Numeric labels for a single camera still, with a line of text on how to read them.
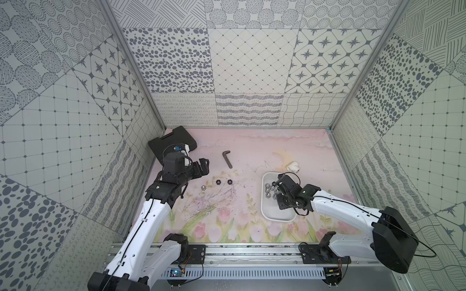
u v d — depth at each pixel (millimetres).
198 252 747
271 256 761
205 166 690
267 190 927
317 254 677
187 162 598
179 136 1111
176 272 716
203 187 930
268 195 904
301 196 601
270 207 900
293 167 983
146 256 437
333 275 728
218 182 954
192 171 670
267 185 930
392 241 409
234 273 701
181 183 629
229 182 954
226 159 1053
